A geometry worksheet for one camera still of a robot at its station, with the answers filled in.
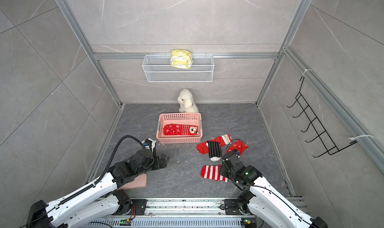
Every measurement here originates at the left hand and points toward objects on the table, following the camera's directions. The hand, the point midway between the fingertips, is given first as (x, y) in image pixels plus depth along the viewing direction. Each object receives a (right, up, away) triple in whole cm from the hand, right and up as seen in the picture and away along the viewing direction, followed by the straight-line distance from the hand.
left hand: (164, 157), depth 79 cm
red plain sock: (+22, +1, +16) cm, 27 cm away
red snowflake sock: (+45, +3, +14) cm, 47 cm away
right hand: (+32, -7, +2) cm, 33 cm away
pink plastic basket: (+13, +20, +29) cm, 37 cm away
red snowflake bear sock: (+1, +13, +23) cm, 26 cm away
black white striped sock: (-6, +9, -9) cm, 14 cm away
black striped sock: (+29, 0, +14) cm, 32 cm away
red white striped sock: (+27, -10, +5) cm, 29 cm away
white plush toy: (+11, +30, +17) cm, 36 cm away
